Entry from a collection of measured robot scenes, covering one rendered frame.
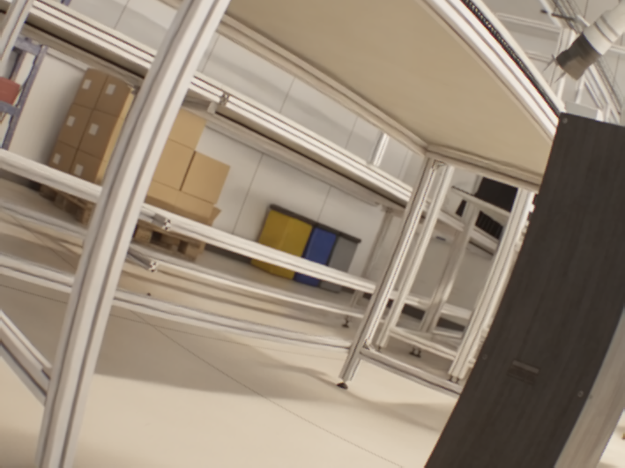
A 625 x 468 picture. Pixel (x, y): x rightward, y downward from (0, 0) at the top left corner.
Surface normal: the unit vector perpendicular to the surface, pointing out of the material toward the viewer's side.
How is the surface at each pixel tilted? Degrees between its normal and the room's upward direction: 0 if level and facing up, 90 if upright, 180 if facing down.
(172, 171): 90
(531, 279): 90
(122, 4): 90
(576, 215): 90
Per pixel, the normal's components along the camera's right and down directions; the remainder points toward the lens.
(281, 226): -0.55, -0.24
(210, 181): 0.75, 0.26
